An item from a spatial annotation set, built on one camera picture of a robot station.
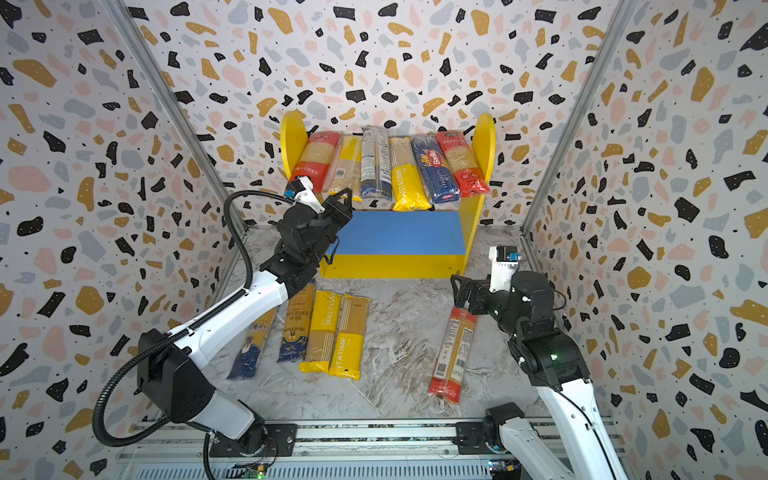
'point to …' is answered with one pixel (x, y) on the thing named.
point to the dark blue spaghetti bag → (247, 362)
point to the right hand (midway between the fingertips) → (466, 272)
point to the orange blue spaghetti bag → (294, 344)
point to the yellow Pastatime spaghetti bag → (323, 332)
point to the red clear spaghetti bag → (449, 373)
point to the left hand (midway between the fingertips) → (354, 185)
